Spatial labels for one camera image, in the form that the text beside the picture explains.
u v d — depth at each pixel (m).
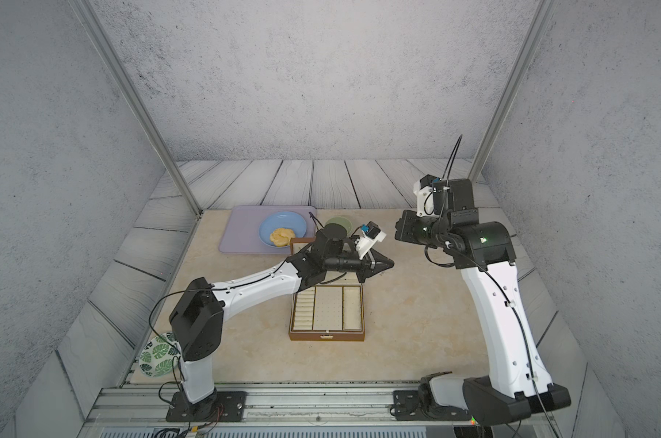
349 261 0.67
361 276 0.71
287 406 0.74
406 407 0.72
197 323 0.47
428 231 0.51
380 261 0.72
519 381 0.36
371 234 0.66
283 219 1.18
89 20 0.71
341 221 1.12
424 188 0.57
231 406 0.73
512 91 0.84
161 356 0.81
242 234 1.12
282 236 1.08
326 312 0.85
